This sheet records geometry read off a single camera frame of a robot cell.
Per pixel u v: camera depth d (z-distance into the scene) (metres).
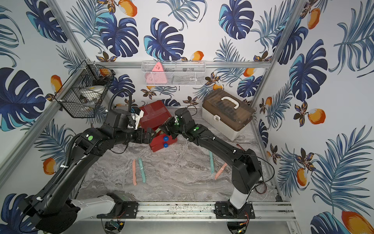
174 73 1.03
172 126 0.69
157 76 0.90
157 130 0.74
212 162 0.92
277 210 0.77
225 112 0.92
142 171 0.88
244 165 0.46
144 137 0.57
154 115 0.88
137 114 0.59
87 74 0.94
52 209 0.38
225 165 0.90
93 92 0.80
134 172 0.88
